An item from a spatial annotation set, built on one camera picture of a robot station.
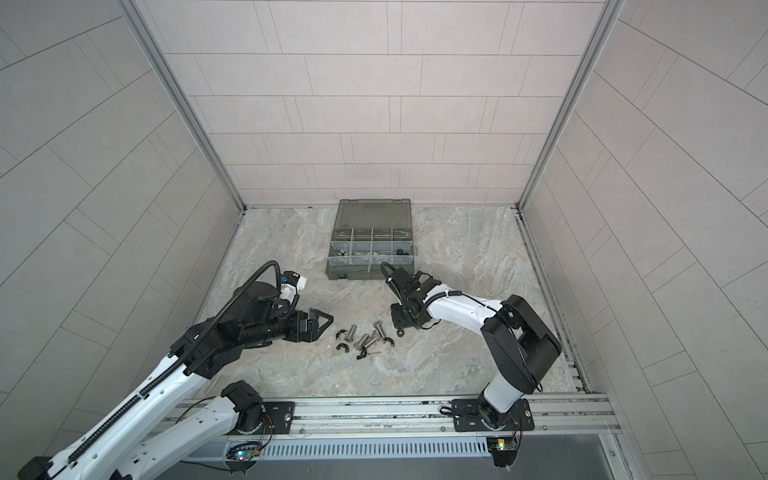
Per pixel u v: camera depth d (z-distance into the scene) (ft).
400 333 2.78
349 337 2.72
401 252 3.35
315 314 2.02
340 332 2.75
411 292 2.13
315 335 1.96
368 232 3.38
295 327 1.93
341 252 3.33
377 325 2.78
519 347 1.44
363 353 2.65
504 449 2.23
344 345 2.71
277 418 2.32
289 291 2.07
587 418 2.34
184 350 1.54
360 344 2.70
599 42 2.47
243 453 2.10
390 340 2.71
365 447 3.45
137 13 2.35
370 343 2.71
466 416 2.32
